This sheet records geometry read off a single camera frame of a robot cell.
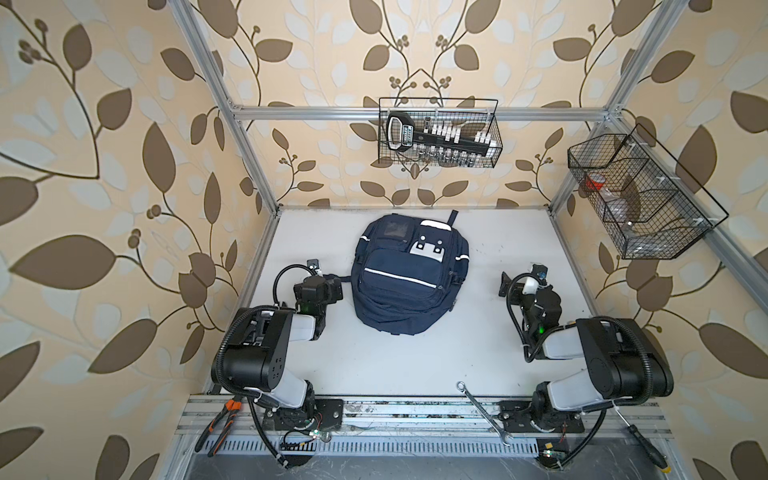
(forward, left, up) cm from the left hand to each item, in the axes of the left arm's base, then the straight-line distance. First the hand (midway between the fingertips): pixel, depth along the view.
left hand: (322, 278), depth 95 cm
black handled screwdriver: (-44, -85, -2) cm, 96 cm away
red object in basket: (+16, -79, +27) cm, 85 cm away
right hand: (0, -62, +4) cm, 63 cm away
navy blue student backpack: (0, -27, +5) cm, 27 cm away
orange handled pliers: (-36, +17, -4) cm, 40 cm away
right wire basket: (+5, -87, +30) cm, 92 cm away
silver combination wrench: (-29, -42, -5) cm, 52 cm away
